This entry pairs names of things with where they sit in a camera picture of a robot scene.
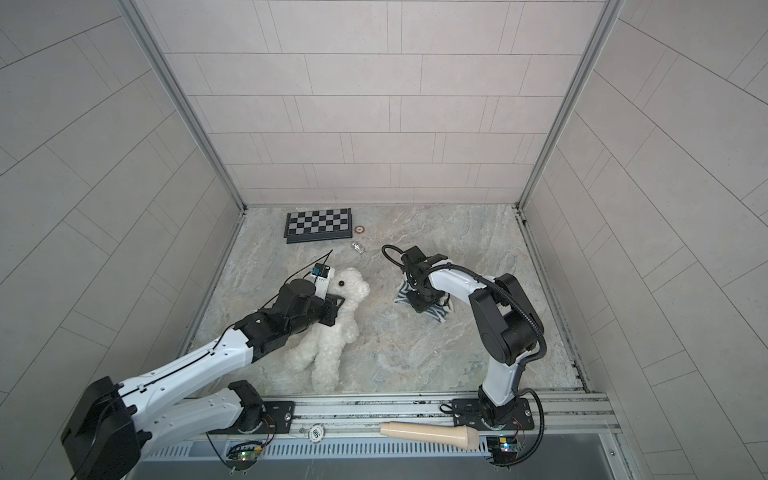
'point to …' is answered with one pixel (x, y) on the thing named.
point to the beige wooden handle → (446, 435)
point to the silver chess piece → (356, 246)
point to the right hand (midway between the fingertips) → (421, 304)
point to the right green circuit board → (503, 449)
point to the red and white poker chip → (359, 229)
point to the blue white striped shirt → (439, 311)
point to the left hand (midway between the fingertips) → (351, 297)
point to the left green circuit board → (248, 456)
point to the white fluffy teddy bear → (321, 348)
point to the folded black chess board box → (318, 225)
